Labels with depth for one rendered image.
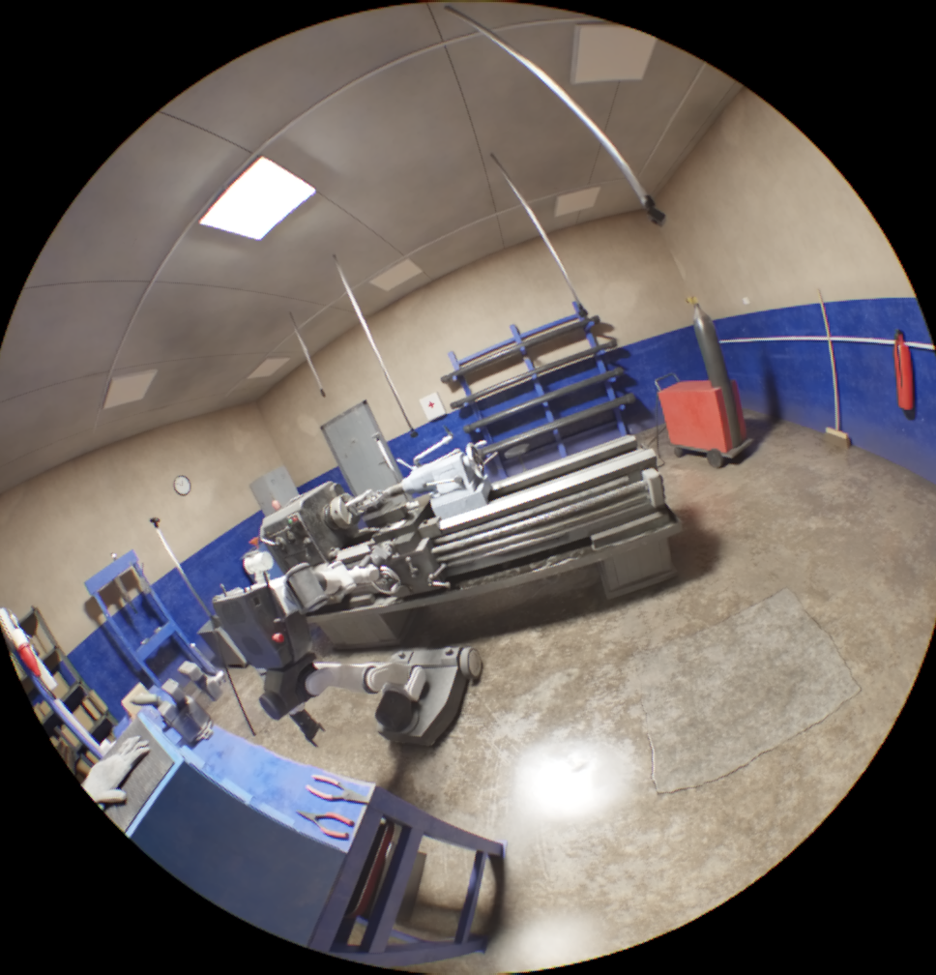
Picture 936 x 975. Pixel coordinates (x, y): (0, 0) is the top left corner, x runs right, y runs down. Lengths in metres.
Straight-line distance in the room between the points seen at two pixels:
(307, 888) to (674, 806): 1.20
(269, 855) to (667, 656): 1.72
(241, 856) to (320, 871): 0.18
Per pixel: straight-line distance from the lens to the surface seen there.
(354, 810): 0.84
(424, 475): 2.03
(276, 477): 6.07
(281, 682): 1.28
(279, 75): 2.11
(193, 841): 0.63
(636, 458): 1.83
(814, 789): 1.62
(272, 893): 0.74
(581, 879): 1.49
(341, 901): 0.86
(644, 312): 5.33
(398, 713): 1.73
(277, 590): 1.20
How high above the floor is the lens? 1.47
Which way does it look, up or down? 15 degrees down
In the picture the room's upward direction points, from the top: 25 degrees counter-clockwise
